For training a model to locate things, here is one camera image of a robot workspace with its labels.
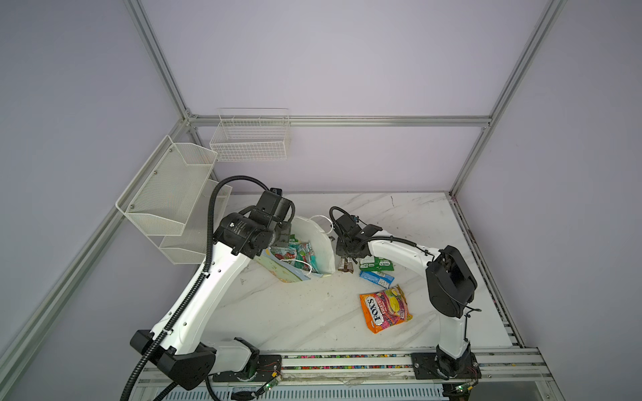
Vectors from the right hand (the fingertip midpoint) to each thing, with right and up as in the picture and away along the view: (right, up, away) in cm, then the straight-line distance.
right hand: (341, 248), depth 92 cm
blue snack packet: (+13, -11, -1) cm, 17 cm away
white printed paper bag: (-13, +8, -13) cm, 20 cm away
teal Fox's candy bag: (-13, -2, -11) cm, 17 cm away
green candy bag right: (+15, -7, +3) cm, 16 cm away
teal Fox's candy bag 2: (-18, 0, -11) cm, 22 cm away
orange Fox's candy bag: (+14, -19, -10) cm, 26 cm away
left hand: (-21, +7, -23) cm, 32 cm away
